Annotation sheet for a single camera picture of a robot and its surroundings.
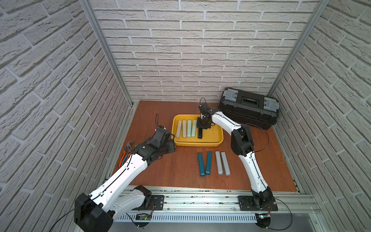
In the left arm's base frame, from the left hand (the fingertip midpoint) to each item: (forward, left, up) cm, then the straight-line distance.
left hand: (173, 142), depth 78 cm
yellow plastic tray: (+13, -26, -14) cm, 32 cm away
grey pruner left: (-11, -27, -14) cm, 33 cm away
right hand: (+23, -18, -15) cm, 32 cm away
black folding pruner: (+15, -17, -13) cm, 26 cm away
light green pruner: (+19, -12, -12) cm, 26 cm away
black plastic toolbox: (+26, -49, +2) cm, 55 cm away
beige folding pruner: (+18, -2, -13) cm, 23 cm away
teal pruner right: (-7, -21, -14) cm, 26 cm away
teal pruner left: (-7, -17, -14) cm, 23 cm away
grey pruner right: (-7, -31, -13) cm, 35 cm away
